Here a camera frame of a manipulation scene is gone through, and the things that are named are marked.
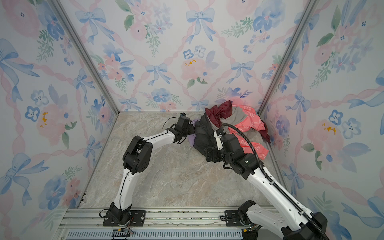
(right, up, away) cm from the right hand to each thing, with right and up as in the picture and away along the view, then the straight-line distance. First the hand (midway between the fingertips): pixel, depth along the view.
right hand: (212, 148), depth 76 cm
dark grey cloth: (-2, +4, +23) cm, 23 cm away
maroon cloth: (+5, +20, +25) cm, 32 cm away
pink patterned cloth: (+32, +15, +30) cm, 46 cm away
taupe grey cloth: (+17, +18, +22) cm, 33 cm away
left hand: (-9, +11, +26) cm, 30 cm away
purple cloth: (-11, +4, +25) cm, 27 cm away
